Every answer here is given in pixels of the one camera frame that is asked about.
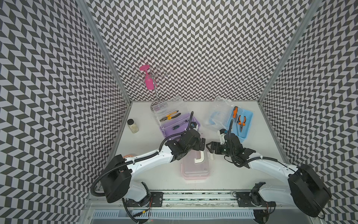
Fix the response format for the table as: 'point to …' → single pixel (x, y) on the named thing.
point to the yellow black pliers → (169, 116)
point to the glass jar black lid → (132, 126)
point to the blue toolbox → (223, 110)
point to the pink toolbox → (196, 165)
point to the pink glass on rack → (149, 82)
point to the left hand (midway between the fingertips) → (197, 140)
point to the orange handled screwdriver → (235, 113)
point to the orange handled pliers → (243, 124)
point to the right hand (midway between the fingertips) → (210, 148)
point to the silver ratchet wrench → (178, 126)
